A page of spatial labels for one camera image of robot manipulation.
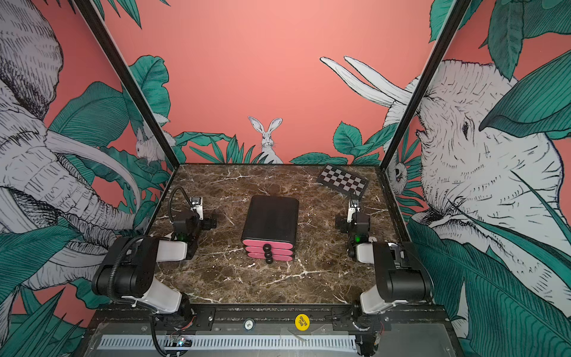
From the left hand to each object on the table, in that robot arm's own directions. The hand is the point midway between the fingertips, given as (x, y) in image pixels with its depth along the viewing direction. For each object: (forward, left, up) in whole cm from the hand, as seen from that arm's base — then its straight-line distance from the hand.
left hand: (205, 206), depth 95 cm
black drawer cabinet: (-19, -29, +10) cm, 36 cm away
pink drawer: (-22, -30, +7) cm, 38 cm away
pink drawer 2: (-22, -33, +2) cm, 40 cm away
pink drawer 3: (-23, -29, -2) cm, 37 cm away
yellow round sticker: (-44, -40, -6) cm, 59 cm away
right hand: (-4, -63, 0) cm, 63 cm away
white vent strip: (-48, -19, -7) cm, 52 cm away
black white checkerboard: (+16, -65, -5) cm, 67 cm away
